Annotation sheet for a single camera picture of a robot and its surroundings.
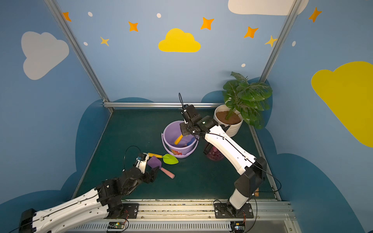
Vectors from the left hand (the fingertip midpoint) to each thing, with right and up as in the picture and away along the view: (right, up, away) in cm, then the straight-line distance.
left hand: (153, 163), depth 77 cm
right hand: (+19, +21, +2) cm, 28 cm away
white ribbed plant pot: (+47, +27, +23) cm, 59 cm away
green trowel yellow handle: (+6, -1, +15) cm, 16 cm away
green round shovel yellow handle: (+13, +12, +10) cm, 21 cm away
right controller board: (+45, -30, -6) cm, 54 cm away
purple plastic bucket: (+13, +9, +6) cm, 17 cm away
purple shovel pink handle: (-3, -3, +13) cm, 14 cm away
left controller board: (-17, -30, -6) cm, 35 cm away
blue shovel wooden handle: (+21, +10, +14) cm, 27 cm away
